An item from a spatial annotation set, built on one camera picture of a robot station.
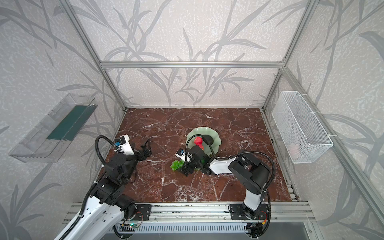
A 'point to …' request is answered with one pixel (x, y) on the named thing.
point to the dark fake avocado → (208, 139)
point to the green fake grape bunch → (176, 164)
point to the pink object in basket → (294, 150)
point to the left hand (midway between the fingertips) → (145, 137)
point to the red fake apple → (198, 140)
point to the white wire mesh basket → (303, 139)
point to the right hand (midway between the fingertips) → (181, 158)
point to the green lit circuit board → (132, 225)
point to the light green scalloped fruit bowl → (205, 130)
